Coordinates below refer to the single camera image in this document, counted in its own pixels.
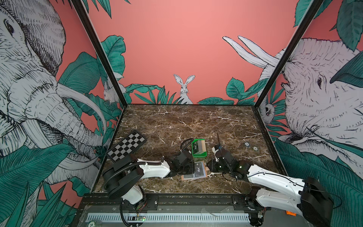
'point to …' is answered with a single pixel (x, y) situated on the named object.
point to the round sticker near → (255, 148)
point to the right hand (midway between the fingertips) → (205, 164)
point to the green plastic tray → (194, 147)
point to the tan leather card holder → (200, 171)
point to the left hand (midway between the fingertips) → (197, 168)
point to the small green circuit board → (141, 218)
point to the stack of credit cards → (202, 147)
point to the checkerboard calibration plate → (127, 146)
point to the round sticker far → (247, 144)
